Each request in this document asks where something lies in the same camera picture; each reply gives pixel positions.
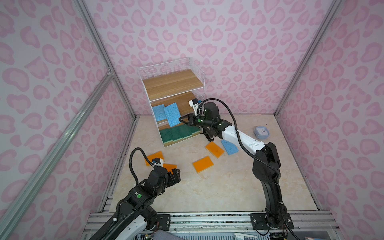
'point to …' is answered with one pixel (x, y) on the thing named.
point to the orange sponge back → (215, 149)
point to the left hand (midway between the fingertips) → (175, 171)
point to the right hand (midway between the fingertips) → (181, 118)
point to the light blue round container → (261, 132)
